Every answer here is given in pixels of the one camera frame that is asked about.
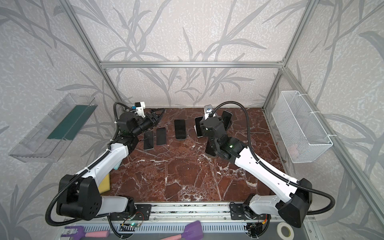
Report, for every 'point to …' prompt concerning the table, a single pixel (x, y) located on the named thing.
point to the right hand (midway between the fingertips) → (211, 113)
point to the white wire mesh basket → (299, 129)
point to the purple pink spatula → (192, 231)
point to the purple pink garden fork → (81, 234)
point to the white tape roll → (279, 228)
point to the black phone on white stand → (198, 127)
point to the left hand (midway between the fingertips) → (166, 108)
